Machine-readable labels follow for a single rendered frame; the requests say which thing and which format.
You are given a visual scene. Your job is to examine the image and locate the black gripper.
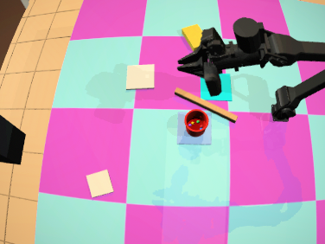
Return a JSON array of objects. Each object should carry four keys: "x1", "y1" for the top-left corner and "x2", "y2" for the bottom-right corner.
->
[{"x1": 177, "y1": 41, "x2": 242, "y2": 97}]

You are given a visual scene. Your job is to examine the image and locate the tan wooden plank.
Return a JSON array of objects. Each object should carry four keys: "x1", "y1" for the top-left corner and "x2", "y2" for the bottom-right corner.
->
[{"x1": 175, "y1": 87, "x2": 238, "y2": 124}]

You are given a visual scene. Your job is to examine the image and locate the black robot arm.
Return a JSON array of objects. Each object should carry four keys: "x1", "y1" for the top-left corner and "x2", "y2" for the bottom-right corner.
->
[{"x1": 201, "y1": 17, "x2": 325, "y2": 122}]

